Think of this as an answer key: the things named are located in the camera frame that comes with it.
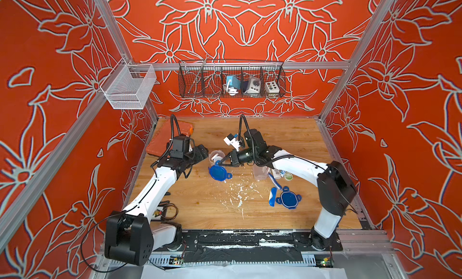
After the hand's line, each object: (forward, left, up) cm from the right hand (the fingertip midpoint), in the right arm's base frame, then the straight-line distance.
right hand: (217, 165), depth 74 cm
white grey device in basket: (+40, -17, +12) cm, 45 cm away
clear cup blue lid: (+10, +2, -8) cm, 13 cm away
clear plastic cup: (+7, -21, -19) cm, 29 cm away
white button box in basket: (+42, -27, +9) cm, 50 cm away
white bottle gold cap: (+6, -29, -18) cm, 35 cm away
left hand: (+10, +8, -5) cm, 14 cm away
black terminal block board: (-14, +28, -19) cm, 36 cm away
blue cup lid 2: (-6, -34, -21) cm, 40 cm away
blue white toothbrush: (+2, -28, -20) cm, 34 cm away
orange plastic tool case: (+32, +35, -16) cm, 50 cm away
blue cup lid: (-1, 0, -4) cm, 4 cm away
